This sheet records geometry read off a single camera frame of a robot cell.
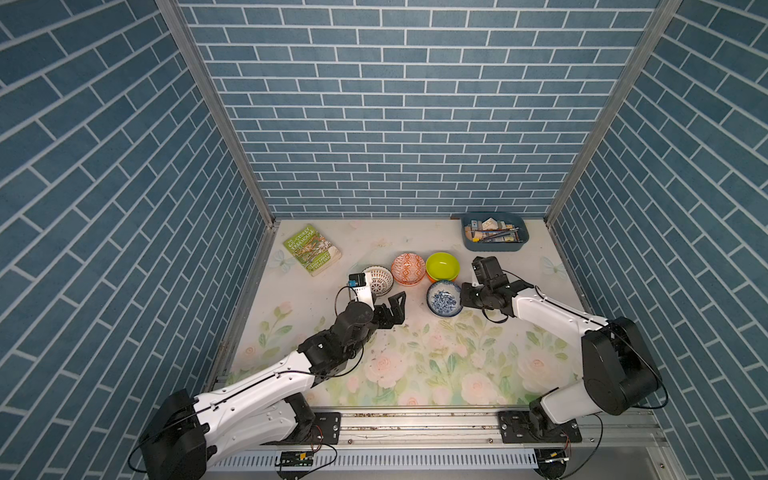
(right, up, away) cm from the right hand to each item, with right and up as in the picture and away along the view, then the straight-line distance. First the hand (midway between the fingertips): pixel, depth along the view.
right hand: (462, 295), depth 91 cm
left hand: (-19, +2, -16) cm, 25 cm away
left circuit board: (-45, -37, -19) cm, 61 cm away
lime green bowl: (-4, +8, +10) cm, 14 cm away
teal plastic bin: (+24, +27, +25) cm, 44 cm away
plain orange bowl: (-9, +4, +5) cm, 11 cm away
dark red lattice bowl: (-26, +4, +8) cm, 27 cm away
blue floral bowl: (-5, -1, +3) cm, 6 cm away
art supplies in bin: (+17, +21, +24) cm, 36 cm away
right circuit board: (+17, -36, -21) cm, 45 cm away
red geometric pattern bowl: (-16, +8, +11) cm, 21 cm away
